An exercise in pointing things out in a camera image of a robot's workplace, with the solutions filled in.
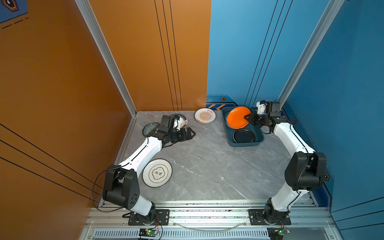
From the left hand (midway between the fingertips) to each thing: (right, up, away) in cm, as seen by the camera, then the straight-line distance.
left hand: (190, 133), depth 85 cm
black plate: (+36, -3, +18) cm, 40 cm away
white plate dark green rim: (-15, +14, +36) cm, 41 cm away
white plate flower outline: (-20, -24, +3) cm, 31 cm away
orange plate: (+28, +9, +8) cm, 31 cm away
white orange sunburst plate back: (+10, +13, +32) cm, 36 cm away
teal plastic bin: (+46, -4, +16) cm, 49 cm away
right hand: (+32, +10, +4) cm, 34 cm away
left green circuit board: (-19, -46, -14) cm, 52 cm away
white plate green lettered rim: (+24, +8, +14) cm, 28 cm away
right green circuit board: (+44, -45, -15) cm, 65 cm away
